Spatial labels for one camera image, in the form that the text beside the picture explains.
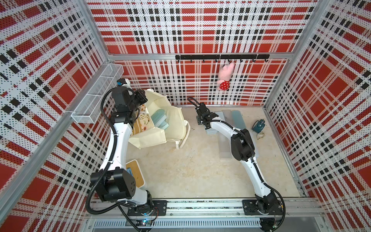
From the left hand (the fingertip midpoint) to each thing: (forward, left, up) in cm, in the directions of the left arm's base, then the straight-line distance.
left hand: (146, 90), depth 76 cm
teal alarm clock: (0, -70, -32) cm, 77 cm away
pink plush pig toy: (+22, -45, -5) cm, 51 cm away
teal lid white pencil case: (+5, 0, -29) cm, 29 cm away
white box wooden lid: (-29, +11, -34) cm, 46 cm away
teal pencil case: (+12, -60, -41) cm, 74 cm away
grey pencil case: (+17, -52, -39) cm, 67 cm away
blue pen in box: (-31, +13, -34) cm, 47 cm away
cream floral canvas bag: (-15, +3, -19) cm, 25 cm away
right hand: (+9, -35, -32) cm, 48 cm away
